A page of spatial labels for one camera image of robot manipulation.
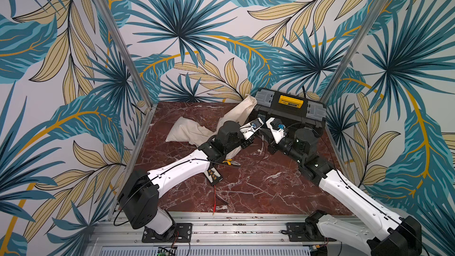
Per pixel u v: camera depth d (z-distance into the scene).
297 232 0.72
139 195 0.41
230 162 0.93
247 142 0.67
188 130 0.97
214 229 0.75
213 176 0.88
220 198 0.83
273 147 0.64
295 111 0.95
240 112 0.90
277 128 0.59
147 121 1.15
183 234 0.73
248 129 0.63
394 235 0.39
